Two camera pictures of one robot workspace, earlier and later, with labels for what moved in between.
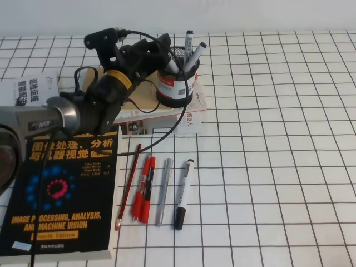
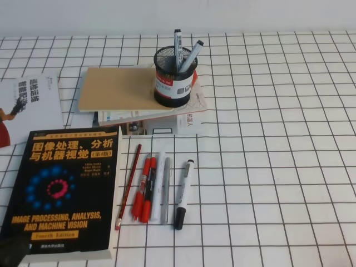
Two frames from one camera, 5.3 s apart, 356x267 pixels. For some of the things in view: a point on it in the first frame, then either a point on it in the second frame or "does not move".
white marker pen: [172, 67] to [158, 194]
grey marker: [188, 46] to [178, 50]
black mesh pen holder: [176, 83] does not move
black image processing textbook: [78, 216] does not move
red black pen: [146, 203] does not move
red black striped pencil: [118, 222] does not move
